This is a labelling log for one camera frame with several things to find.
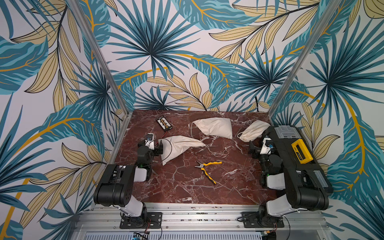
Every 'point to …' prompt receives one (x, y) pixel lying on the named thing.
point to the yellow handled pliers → (202, 165)
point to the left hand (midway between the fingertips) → (153, 140)
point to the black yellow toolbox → (297, 153)
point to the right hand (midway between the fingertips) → (249, 141)
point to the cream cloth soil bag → (217, 126)
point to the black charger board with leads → (164, 123)
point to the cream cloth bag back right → (253, 131)
